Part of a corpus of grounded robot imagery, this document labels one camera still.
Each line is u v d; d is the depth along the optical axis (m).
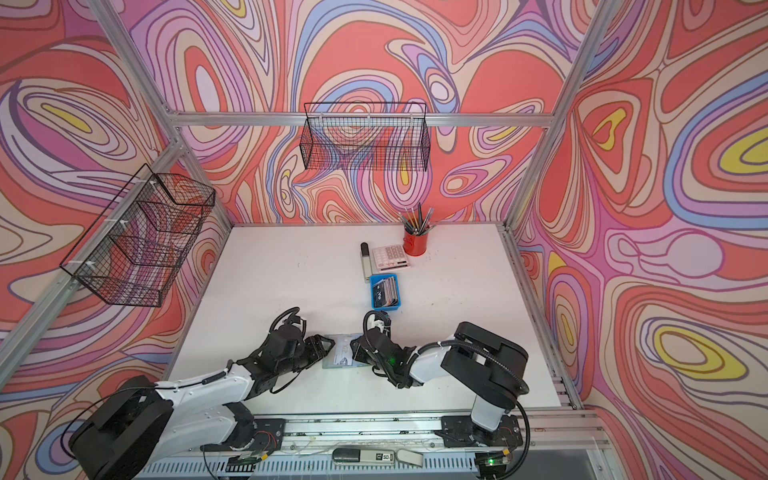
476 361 0.48
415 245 1.07
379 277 1.00
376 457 0.67
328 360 0.84
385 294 0.96
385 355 0.68
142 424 0.42
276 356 0.66
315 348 0.76
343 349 0.87
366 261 1.05
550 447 0.74
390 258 1.08
